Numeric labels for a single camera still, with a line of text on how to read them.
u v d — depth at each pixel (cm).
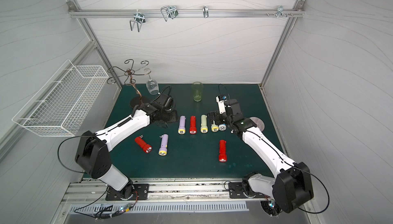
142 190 74
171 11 77
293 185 40
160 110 65
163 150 84
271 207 72
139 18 78
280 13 77
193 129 93
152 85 90
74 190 76
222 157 82
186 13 79
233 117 61
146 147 86
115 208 70
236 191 73
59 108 68
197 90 104
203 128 93
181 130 93
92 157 44
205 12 78
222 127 95
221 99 71
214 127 93
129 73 84
